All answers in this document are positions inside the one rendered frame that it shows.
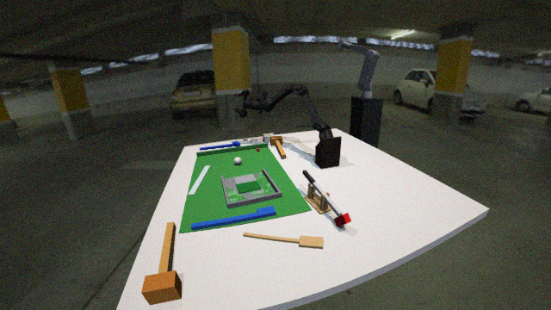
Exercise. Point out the green flat mat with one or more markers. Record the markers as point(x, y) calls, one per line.
point(209, 201)

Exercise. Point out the orange wooden mallet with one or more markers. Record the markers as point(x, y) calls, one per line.
point(166, 285)
point(277, 141)

